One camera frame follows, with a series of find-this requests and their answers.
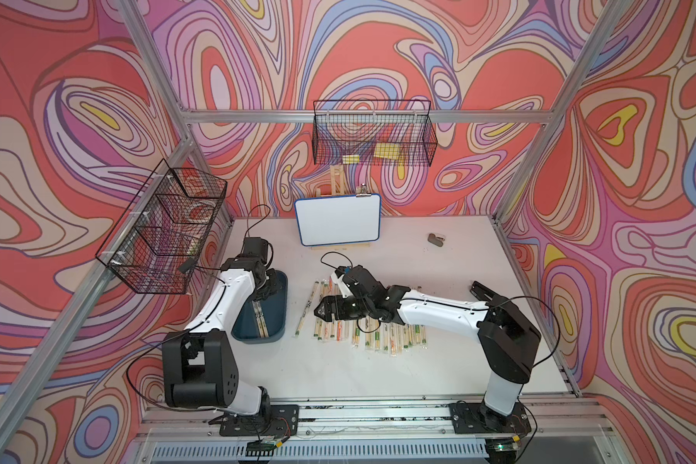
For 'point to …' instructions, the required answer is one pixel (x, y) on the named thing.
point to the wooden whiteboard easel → (336, 188)
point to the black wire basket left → (155, 246)
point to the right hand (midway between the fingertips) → (326, 319)
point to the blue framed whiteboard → (338, 219)
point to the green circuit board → (259, 448)
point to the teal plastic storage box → (274, 308)
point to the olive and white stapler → (436, 240)
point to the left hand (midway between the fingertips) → (271, 289)
